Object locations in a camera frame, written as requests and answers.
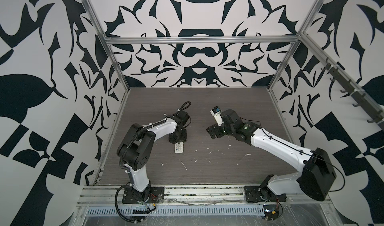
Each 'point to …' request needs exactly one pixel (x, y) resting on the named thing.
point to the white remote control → (179, 147)
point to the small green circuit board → (271, 211)
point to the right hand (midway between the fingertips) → (214, 124)
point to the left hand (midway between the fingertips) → (182, 137)
